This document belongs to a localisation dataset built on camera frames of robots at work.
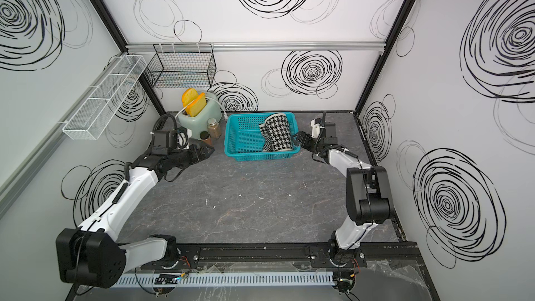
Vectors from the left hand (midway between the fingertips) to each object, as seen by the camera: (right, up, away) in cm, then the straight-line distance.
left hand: (206, 152), depth 82 cm
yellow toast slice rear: (-13, +25, +17) cm, 33 cm away
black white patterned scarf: (+28, +7, +18) cm, 34 cm away
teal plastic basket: (+12, +4, +25) cm, 28 cm away
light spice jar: (-3, +9, +22) cm, 24 cm away
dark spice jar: (-6, +6, +18) cm, 19 cm away
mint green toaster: (-9, +11, +16) cm, 22 cm away
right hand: (+39, +5, +12) cm, 41 cm away
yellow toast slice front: (-9, +20, +14) cm, 26 cm away
